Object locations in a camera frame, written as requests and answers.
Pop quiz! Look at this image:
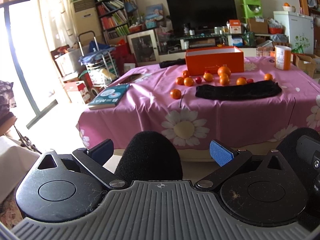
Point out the white and orange canister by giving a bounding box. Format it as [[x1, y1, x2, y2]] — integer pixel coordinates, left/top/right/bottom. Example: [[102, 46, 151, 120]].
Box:
[[275, 45, 291, 70]]

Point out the teal book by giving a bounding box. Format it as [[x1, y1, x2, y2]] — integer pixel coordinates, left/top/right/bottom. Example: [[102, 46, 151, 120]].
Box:
[[88, 84, 130, 109]]

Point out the long black cloth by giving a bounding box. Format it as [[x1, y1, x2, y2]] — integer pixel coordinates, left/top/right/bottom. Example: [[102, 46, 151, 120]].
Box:
[[195, 80, 282, 101]]

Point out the white small fridge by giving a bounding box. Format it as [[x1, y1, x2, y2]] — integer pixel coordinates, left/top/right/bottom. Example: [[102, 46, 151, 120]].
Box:
[[273, 11, 314, 54]]

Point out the brown cardboard box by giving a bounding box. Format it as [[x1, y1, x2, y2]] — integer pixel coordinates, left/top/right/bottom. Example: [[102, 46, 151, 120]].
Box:
[[247, 17, 268, 34]]

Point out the pink floral tablecloth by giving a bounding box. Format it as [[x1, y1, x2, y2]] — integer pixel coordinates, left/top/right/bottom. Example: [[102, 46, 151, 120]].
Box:
[[77, 57, 319, 150]]

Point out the orange cardboard box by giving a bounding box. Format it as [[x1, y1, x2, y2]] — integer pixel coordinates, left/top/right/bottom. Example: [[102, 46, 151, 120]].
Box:
[[185, 46, 245, 76]]

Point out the orange white medicine box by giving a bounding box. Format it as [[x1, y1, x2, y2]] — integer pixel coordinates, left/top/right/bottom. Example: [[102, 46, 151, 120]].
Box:
[[229, 20, 242, 34]]

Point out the green stacking shelf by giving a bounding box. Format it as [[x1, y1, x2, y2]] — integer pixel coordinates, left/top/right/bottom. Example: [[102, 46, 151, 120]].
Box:
[[239, 0, 263, 23]]

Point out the beige standing air conditioner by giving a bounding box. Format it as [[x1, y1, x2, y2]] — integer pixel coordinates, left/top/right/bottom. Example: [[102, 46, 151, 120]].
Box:
[[71, 0, 105, 43]]

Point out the small black cloth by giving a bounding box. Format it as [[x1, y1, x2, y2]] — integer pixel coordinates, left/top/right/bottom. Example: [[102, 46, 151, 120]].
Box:
[[159, 59, 186, 69]]

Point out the white television stand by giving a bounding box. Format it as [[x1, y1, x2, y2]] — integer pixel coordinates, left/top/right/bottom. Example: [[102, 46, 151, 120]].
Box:
[[158, 32, 274, 54]]

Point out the white glass door cabinet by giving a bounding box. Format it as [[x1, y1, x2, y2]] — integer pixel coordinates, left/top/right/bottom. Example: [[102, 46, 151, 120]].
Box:
[[127, 29, 160, 67]]

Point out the black flat television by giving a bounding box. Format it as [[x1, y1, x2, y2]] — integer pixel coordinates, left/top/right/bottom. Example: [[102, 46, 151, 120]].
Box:
[[167, 0, 238, 37]]

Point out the black bookshelf with books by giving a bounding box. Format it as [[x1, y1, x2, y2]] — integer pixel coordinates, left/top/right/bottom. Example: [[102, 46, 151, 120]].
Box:
[[94, 0, 136, 44]]

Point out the wire rack trolley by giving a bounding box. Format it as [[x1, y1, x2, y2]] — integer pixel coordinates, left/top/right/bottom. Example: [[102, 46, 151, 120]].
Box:
[[77, 30, 120, 88]]

